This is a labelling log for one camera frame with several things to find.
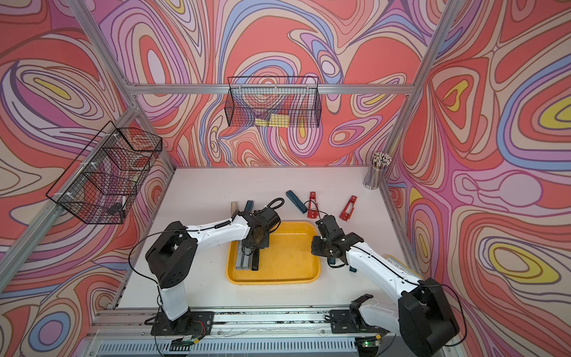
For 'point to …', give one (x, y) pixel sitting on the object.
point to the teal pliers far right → (352, 269)
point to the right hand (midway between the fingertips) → (317, 253)
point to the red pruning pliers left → (312, 213)
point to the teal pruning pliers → (249, 206)
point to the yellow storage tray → (288, 258)
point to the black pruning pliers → (256, 259)
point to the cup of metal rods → (372, 178)
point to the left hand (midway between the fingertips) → (264, 245)
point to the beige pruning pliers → (233, 207)
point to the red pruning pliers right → (345, 216)
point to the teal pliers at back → (296, 201)
